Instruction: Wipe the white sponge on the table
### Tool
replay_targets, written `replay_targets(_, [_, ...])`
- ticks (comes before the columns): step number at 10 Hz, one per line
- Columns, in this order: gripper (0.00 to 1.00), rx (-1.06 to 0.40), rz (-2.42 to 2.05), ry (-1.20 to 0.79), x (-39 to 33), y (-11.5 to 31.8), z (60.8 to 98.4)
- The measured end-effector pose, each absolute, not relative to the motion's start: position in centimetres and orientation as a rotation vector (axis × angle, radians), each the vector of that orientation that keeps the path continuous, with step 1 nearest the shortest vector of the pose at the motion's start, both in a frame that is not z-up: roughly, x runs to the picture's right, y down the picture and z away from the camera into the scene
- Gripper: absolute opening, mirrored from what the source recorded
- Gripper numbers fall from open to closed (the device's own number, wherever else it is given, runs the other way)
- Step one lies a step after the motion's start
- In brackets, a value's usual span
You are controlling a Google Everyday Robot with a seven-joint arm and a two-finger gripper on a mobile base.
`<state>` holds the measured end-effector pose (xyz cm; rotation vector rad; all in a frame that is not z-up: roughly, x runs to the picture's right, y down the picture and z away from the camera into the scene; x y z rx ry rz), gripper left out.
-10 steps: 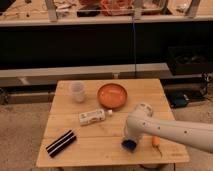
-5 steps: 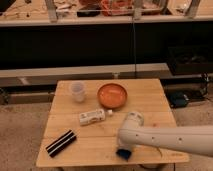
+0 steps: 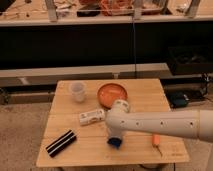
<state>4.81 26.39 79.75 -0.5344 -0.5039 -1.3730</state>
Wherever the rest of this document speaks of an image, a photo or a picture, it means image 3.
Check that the black device on floor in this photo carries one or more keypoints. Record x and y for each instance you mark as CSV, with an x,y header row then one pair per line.
x,y
178,99

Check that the wooden table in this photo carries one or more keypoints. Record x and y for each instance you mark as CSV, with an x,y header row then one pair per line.
x,y
91,148

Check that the blue and white gripper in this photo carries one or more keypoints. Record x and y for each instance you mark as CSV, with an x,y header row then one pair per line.
x,y
115,142

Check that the orange plate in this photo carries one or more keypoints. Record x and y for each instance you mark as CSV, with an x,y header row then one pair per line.
x,y
110,92

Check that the clear plastic cup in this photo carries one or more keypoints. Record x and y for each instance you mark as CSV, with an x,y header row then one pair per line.
x,y
77,90

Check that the black white striped block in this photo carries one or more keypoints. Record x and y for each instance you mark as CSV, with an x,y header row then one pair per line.
x,y
61,143

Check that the black box on right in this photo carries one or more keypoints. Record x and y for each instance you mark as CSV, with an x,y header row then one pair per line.
x,y
187,60

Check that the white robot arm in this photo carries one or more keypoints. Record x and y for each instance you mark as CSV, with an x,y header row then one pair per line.
x,y
191,124

